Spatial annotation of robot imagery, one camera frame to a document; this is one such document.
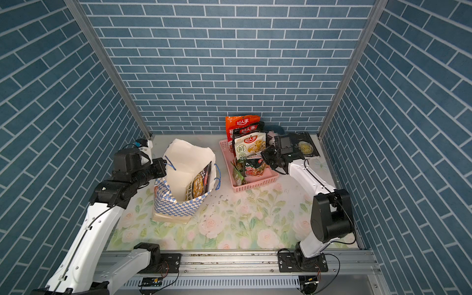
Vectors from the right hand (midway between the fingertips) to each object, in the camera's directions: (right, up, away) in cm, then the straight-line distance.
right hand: (262, 153), depth 89 cm
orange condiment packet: (-14, +16, +6) cm, 22 cm away
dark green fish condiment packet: (-4, -4, -5) cm, 7 cm away
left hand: (-37, -3, -18) cm, 41 cm away
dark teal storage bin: (+13, +15, +29) cm, 36 cm away
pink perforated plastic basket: (+4, -13, +12) cm, 18 cm away
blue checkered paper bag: (-37, -11, +9) cm, 40 cm away
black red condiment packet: (-4, +13, +7) cm, 16 cm away
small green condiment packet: (-12, -13, +4) cm, 18 cm away
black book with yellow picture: (+28, +6, +25) cm, 38 cm away
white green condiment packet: (-5, +4, +5) cm, 8 cm away
